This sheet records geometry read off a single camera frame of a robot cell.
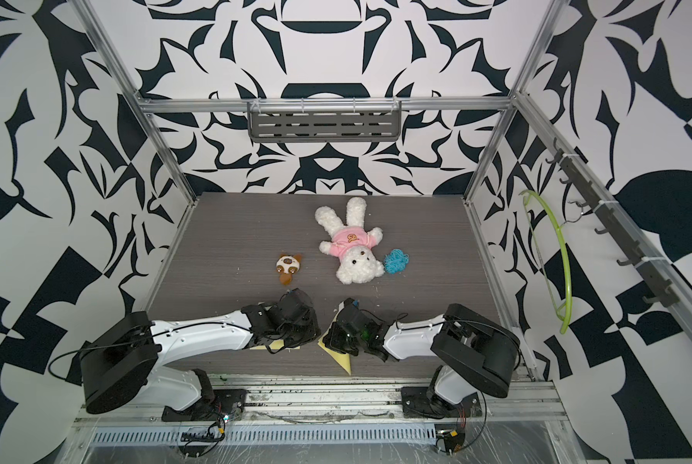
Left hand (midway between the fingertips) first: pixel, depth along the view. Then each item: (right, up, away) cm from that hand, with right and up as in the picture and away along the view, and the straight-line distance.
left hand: (325, 326), depth 83 cm
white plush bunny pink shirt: (+8, +22, +11) cm, 26 cm away
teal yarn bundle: (+23, +17, +16) cm, 32 cm away
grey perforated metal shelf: (-1, +60, +10) cm, 61 cm away
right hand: (-2, -4, +1) cm, 4 cm away
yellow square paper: (+5, -7, -3) cm, 9 cm away
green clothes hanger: (+54, +10, -19) cm, 58 cm away
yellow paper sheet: (-10, +1, -15) cm, 18 cm away
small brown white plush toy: (-14, +16, +14) cm, 25 cm away
